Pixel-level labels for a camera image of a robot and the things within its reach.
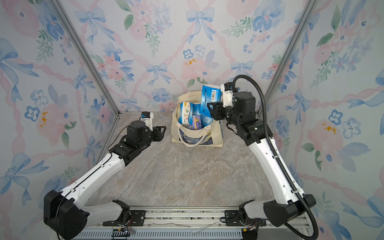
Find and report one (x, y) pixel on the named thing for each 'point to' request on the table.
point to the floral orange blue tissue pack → (184, 108)
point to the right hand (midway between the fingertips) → (214, 102)
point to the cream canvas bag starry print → (209, 136)
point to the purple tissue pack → (197, 124)
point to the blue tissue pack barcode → (196, 109)
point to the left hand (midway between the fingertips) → (164, 126)
